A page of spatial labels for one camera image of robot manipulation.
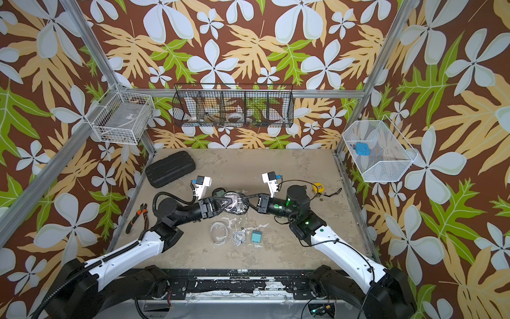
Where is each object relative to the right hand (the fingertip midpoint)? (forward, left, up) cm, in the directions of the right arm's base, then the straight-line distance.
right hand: (242, 201), depth 67 cm
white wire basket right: (+20, -58, +3) cm, 61 cm away
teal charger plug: (-2, -5, -27) cm, 27 cm away
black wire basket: (+52, +6, +4) cm, 53 cm away
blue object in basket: (+27, -51, -2) cm, 58 cm away
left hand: (-1, +3, +2) cm, 4 cm away
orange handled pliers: (+11, +50, -28) cm, 58 cm away
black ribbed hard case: (+32, +41, -21) cm, 56 cm away
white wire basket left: (+39, +55, +7) cm, 68 cm away
